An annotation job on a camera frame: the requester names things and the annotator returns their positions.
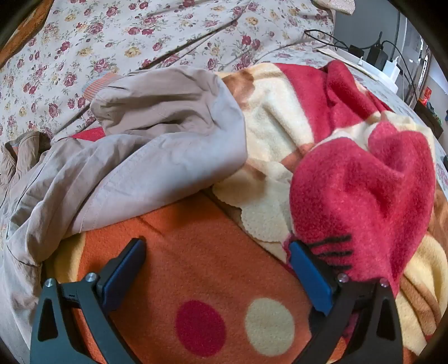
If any beige jacket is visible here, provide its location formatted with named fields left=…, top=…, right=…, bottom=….
left=1, top=66, right=248, bottom=363

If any red orange fleece blanket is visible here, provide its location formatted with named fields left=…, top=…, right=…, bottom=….
left=46, top=61, right=447, bottom=363

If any floral quilt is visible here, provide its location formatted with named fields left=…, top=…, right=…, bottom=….
left=0, top=0, right=448, bottom=197

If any white charger plug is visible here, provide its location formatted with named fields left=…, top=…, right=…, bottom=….
left=382, top=57, right=400, bottom=83

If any black power adapter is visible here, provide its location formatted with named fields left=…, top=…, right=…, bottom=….
left=366, top=45, right=388, bottom=71

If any orange checkered pillow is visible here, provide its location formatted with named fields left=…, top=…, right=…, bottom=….
left=1, top=0, right=54, bottom=67

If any beige cloth bag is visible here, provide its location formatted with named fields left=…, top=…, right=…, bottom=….
left=314, top=0, right=355, bottom=15

